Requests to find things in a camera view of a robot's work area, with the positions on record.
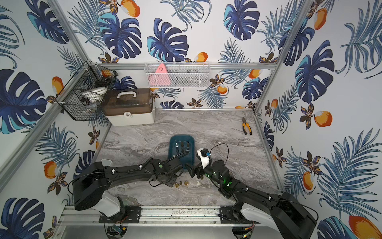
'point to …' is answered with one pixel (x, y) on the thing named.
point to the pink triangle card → (160, 77)
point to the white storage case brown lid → (129, 106)
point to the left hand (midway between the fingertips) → (172, 179)
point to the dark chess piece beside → (177, 150)
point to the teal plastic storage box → (178, 144)
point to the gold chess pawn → (186, 182)
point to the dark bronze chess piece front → (182, 151)
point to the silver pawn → (176, 145)
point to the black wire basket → (83, 96)
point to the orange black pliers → (244, 124)
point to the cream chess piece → (198, 182)
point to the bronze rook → (182, 144)
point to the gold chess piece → (176, 185)
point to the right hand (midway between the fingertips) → (191, 159)
